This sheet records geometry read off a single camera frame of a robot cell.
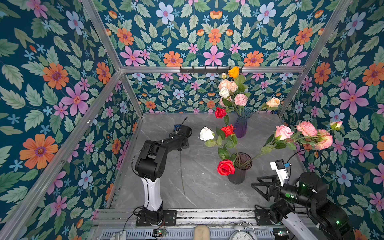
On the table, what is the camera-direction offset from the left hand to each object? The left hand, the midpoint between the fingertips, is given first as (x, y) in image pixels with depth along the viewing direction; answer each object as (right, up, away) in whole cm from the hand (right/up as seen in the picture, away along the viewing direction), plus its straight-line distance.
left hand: (183, 141), depth 100 cm
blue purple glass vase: (+40, +18, -5) cm, 45 cm away
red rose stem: (+22, +17, -29) cm, 40 cm away
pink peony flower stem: (+35, +25, -18) cm, 46 cm away
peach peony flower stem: (+29, +33, -18) cm, 48 cm away
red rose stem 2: (+25, +7, -32) cm, 41 cm away
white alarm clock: (+33, -39, -31) cm, 60 cm away
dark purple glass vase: (+34, -8, -25) cm, 44 cm away
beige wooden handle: (+13, -38, -34) cm, 53 cm away
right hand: (+35, -13, -41) cm, 55 cm away
